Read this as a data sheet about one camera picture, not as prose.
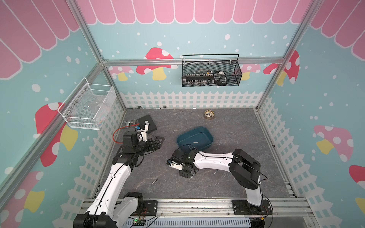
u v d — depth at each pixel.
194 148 0.97
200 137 1.03
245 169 0.48
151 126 1.08
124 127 1.09
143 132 0.71
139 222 0.72
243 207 0.74
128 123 1.09
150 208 0.74
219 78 0.90
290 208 0.76
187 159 0.64
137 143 0.64
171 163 0.78
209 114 1.15
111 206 0.42
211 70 0.94
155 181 0.83
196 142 1.00
